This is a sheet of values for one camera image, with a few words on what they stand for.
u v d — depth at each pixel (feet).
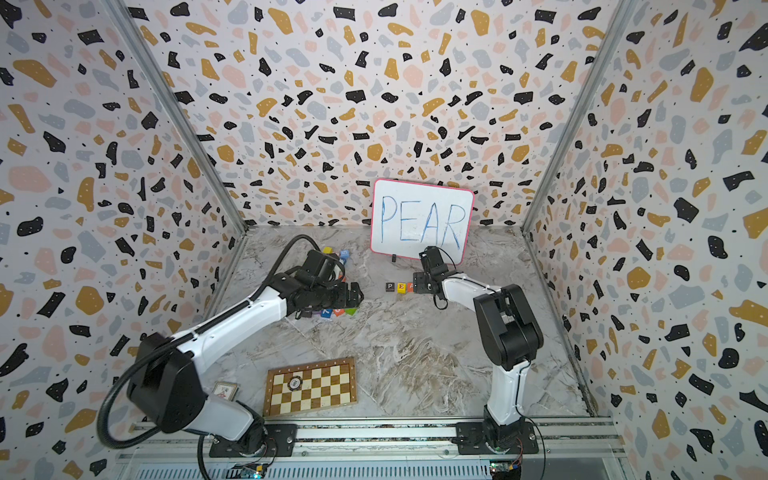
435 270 2.62
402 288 3.37
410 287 3.39
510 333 1.68
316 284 2.18
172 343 1.42
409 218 3.45
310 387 2.62
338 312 3.18
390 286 3.39
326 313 3.17
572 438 2.51
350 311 3.19
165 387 1.36
